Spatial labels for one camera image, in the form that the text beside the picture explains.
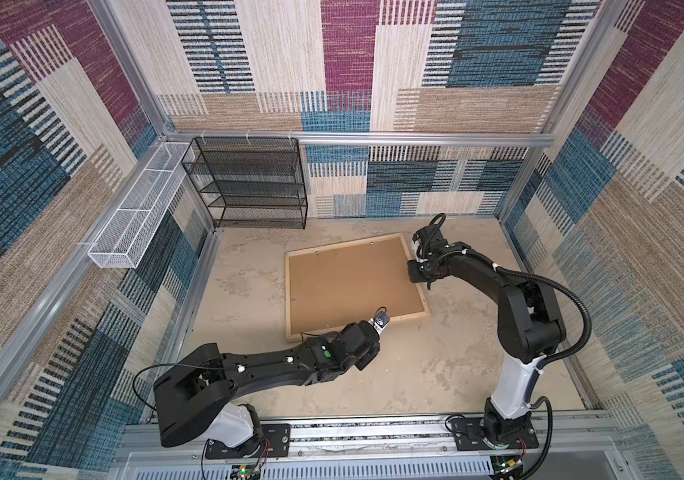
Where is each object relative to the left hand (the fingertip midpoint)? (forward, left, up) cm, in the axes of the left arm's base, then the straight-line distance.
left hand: (369, 333), depth 82 cm
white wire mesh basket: (+12, +58, +25) cm, 64 cm away
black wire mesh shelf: (+55, +40, +9) cm, 69 cm away
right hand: (+20, -17, -2) cm, 26 cm away
